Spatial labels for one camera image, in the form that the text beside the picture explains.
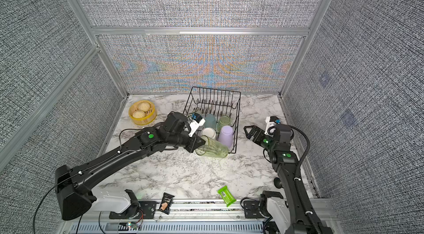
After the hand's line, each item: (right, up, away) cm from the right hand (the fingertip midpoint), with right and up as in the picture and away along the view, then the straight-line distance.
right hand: (251, 130), depth 80 cm
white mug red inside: (-21, -2, +7) cm, 22 cm away
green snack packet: (-12, -30, -3) cm, 33 cm away
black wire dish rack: (-15, +14, +28) cm, 35 cm away
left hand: (-22, -4, -9) cm, 24 cm away
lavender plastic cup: (-12, -3, +3) cm, 13 cm away
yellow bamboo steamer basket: (-57, +6, +22) cm, 61 cm away
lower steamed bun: (-64, +7, +22) cm, 68 cm away
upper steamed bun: (-62, +12, +25) cm, 68 cm away
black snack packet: (-40, -32, -5) cm, 51 cm away
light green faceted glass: (-11, +2, +28) cm, 30 cm away
